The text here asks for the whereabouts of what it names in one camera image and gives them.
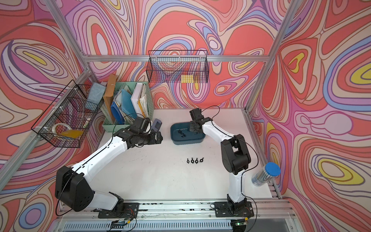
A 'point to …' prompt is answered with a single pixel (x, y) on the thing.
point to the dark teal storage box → (181, 135)
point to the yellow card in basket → (73, 134)
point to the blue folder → (129, 109)
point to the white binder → (139, 99)
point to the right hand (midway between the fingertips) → (195, 129)
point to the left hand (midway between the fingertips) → (157, 138)
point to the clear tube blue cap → (269, 170)
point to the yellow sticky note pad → (187, 79)
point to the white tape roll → (54, 126)
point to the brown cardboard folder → (108, 99)
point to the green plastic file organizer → (130, 87)
